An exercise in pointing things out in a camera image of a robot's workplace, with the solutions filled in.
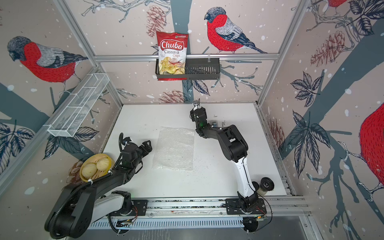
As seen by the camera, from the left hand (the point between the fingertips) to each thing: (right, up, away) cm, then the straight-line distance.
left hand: (148, 140), depth 89 cm
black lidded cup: (+63, -18, -19) cm, 68 cm away
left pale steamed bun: (-31, -15, -8) cm, 35 cm away
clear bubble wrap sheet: (+15, -7, +6) cm, 17 cm away
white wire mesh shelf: (-35, +14, -16) cm, 41 cm away
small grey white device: (+42, +9, +12) cm, 45 cm away
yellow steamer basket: (-33, -11, -2) cm, 34 cm away
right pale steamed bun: (-24, -12, -6) cm, 28 cm away
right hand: (+29, +21, +13) cm, 39 cm away
